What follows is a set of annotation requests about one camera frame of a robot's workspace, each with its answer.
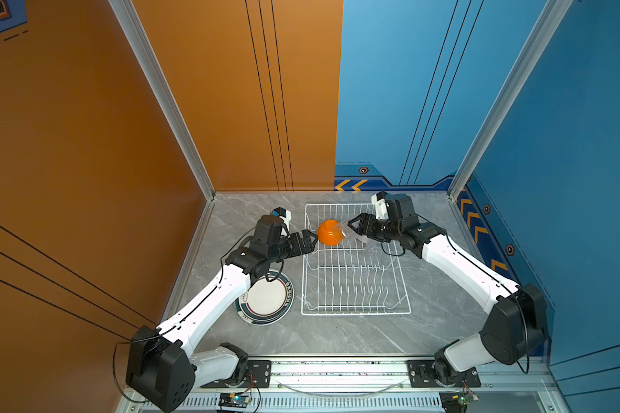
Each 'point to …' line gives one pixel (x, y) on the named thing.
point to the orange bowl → (330, 232)
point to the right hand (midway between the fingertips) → (352, 225)
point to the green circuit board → (235, 399)
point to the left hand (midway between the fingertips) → (308, 238)
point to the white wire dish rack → (355, 276)
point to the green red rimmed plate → (266, 302)
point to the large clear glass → (349, 231)
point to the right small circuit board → (464, 398)
